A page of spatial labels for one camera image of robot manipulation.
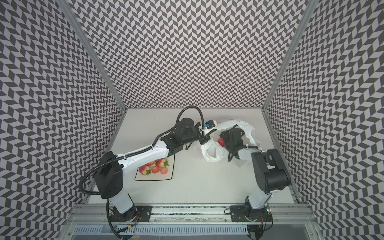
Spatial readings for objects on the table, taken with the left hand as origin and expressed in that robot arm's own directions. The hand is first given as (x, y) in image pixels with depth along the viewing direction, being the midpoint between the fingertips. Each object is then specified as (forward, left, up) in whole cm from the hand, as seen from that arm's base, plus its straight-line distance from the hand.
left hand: (215, 129), depth 75 cm
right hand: (+8, -6, -22) cm, 24 cm away
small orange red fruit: (-14, +28, -21) cm, 38 cm away
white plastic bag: (-9, +2, -8) cm, 12 cm away
